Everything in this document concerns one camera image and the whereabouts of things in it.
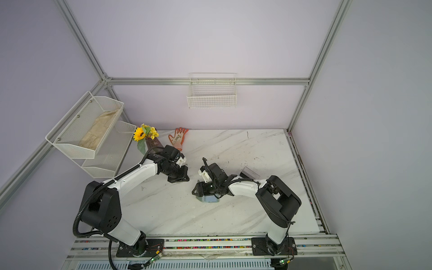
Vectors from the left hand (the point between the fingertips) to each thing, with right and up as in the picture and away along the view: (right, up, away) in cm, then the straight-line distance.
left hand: (188, 181), depth 85 cm
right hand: (+3, -7, -2) cm, 8 cm away
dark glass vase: (-22, +20, +8) cm, 31 cm away
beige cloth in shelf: (-42, +21, -10) cm, 48 cm away
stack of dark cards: (+30, +1, +7) cm, 30 cm away
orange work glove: (-13, +22, +26) cm, 36 cm away
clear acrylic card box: (+32, +3, +8) cm, 33 cm away
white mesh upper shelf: (-49, +25, -8) cm, 56 cm away
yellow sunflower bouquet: (-23, +25, -1) cm, 34 cm away
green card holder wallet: (+10, -10, +2) cm, 14 cm away
